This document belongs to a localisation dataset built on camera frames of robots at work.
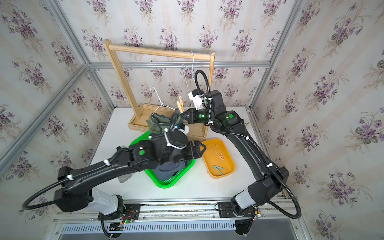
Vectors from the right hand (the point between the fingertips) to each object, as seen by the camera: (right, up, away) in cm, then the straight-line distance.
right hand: (184, 115), depth 68 cm
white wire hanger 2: (-21, +11, +53) cm, 59 cm away
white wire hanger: (+3, +30, +35) cm, 46 cm away
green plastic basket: (-12, -35, +7) cm, 38 cm away
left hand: (+9, -15, -6) cm, 19 cm away
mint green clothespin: (+18, -31, +19) cm, 40 cm away
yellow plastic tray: (+19, -26, +24) cm, 40 cm away
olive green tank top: (-17, -4, +20) cm, 27 cm away
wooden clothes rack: (-36, +3, +46) cm, 58 cm away
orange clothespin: (+21, -25, +23) cm, 40 cm away
